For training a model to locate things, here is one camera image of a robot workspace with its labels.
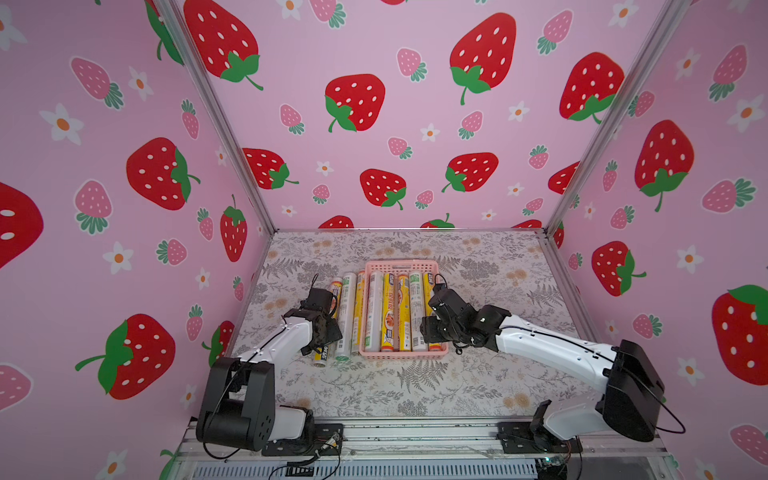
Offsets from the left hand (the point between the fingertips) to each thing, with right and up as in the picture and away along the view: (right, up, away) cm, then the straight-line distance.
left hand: (327, 336), depth 91 cm
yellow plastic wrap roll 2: (+9, +11, +10) cm, 17 cm away
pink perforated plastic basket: (+22, +12, +9) cm, 26 cm away
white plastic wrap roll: (+14, +7, +2) cm, 16 cm away
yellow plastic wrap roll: (-1, -4, -5) cm, 6 cm away
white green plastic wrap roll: (+6, +3, -1) cm, 7 cm away
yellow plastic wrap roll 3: (+24, +7, +3) cm, 25 cm away
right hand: (+32, +7, -8) cm, 34 cm away
